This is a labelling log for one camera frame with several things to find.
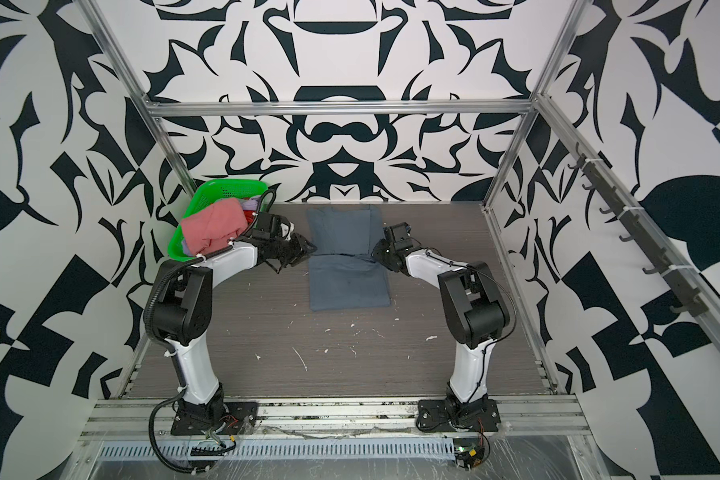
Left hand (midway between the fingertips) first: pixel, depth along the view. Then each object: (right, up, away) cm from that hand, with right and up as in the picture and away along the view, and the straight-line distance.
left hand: (316, 244), depth 96 cm
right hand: (+19, -1, +3) cm, 20 cm away
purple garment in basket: (-24, +13, +9) cm, 29 cm away
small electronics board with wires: (+40, -48, -25) cm, 67 cm away
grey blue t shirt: (+8, -9, +3) cm, 12 cm away
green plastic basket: (-41, +20, +20) cm, 50 cm away
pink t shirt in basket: (-33, +5, +1) cm, 34 cm away
